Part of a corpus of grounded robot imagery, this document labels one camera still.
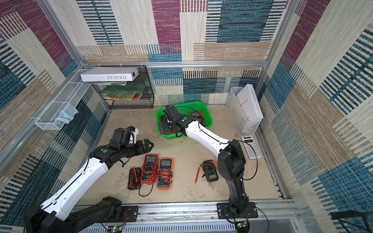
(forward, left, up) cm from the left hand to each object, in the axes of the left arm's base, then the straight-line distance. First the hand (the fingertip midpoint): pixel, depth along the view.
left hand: (147, 146), depth 79 cm
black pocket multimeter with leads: (-12, +8, -14) cm, 20 cm away
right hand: (+13, -9, +1) cm, 16 cm away
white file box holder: (+26, -59, -1) cm, 65 cm away
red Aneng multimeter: (+5, -10, +8) cm, 14 cm away
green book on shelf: (+35, +19, +9) cm, 41 cm away
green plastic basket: (+36, -30, -11) cm, 48 cm away
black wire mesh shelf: (+41, +14, +1) cm, 43 cm away
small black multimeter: (-9, -34, -13) cm, 38 cm away
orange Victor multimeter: (-10, -9, -13) cm, 19 cm away
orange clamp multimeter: (+37, -30, -17) cm, 50 cm away
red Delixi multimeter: (-7, 0, -12) cm, 14 cm away
